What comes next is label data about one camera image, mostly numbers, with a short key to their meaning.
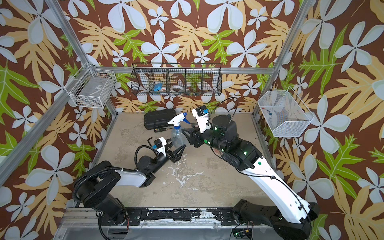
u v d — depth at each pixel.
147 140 1.04
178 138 0.75
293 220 0.36
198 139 0.52
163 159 0.69
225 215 0.75
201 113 0.49
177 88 0.99
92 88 0.86
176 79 0.98
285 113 0.84
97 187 0.45
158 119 1.09
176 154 0.68
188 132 0.52
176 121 0.62
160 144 0.64
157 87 0.95
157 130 1.08
